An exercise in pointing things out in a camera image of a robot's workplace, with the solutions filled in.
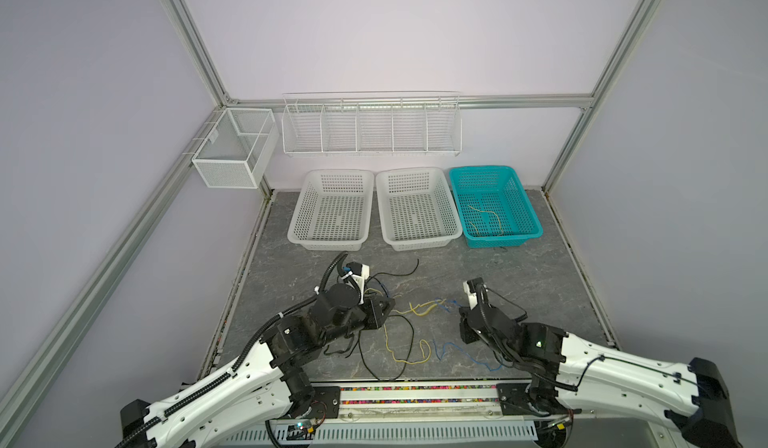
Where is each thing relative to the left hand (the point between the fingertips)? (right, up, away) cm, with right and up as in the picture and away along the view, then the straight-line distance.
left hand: (393, 309), depth 69 cm
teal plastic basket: (+39, +25, +47) cm, 66 cm away
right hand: (+17, -4, +9) cm, 20 cm away
